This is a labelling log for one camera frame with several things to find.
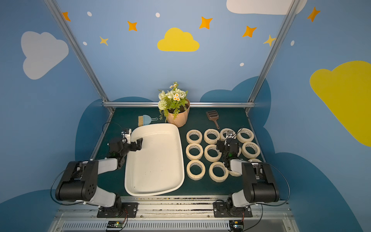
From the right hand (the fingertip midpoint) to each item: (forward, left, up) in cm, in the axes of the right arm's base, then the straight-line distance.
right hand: (229, 139), depth 95 cm
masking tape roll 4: (+11, -14, -4) cm, 18 cm away
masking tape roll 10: (-25, +10, -4) cm, 27 cm away
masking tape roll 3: (-2, +4, +10) cm, 11 cm away
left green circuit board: (-50, +62, -7) cm, 80 cm away
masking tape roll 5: (-6, +23, -8) cm, 25 cm away
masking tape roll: (+8, +24, -5) cm, 26 cm away
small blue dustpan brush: (+19, +64, -7) cm, 67 cm away
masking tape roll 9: (-19, +22, -7) cm, 30 cm away
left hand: (-3, +63, +2) cm, 63 cm away
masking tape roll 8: (-13, -14, -3) cm, 20 cm away
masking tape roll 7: (0, -17, -5) cm, 18 cm away
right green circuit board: (-46, 0, -9) cm, 47 cm away
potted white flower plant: (+10, +38, +19) cm, 43 cm away
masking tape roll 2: (+9, +11, -4) cm, 15 cm away
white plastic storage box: (-19, +46, -8) cm, 51 cm away
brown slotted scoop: (+26, +9, -4) cm, 28 cm away
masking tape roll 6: (-12, +12, -5) cm, 18 cm away
